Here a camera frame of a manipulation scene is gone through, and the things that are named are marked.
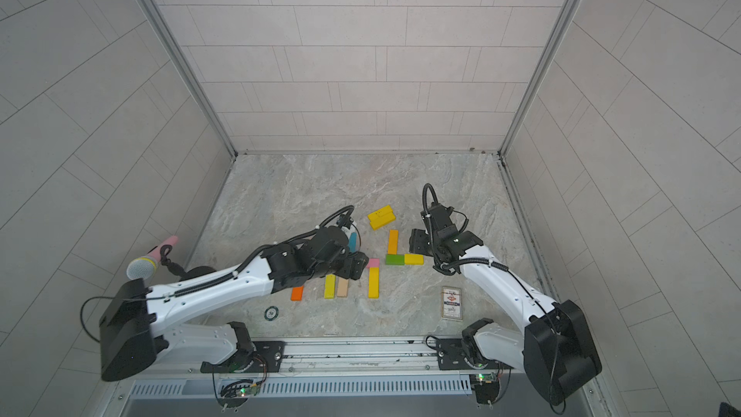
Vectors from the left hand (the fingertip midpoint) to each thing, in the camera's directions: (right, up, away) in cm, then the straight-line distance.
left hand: (363, 257), depth 77 cm
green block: (+9, -3, +10) cm, 14 cm away
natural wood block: (-6, -10, +5) cm, 13 cm away
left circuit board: (-28, -28, -12) cm, 41 cm away
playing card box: (+24, -13, +2) cm, 28 cm away
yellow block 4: (+3, +7, +19) cm, 20 cm away
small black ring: (-26, -16, +1) cm, 30 cm away
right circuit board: (+31, -30, -8) cm, 43 cm away
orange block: (-19, -11, +3) cm, 22 cm away
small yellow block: (+15, -3, +10) cm, 18 cm away
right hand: (+15, +3, +7) cm, 17 cm away
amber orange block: (+8, +1, +14) cm, 16 cm away
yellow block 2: (+3, -9, +5) cm, 11 cm away
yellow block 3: (+6, +10, +21) cm, 24 cm away
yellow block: (-10, -10, +5) cm, 15 cm away
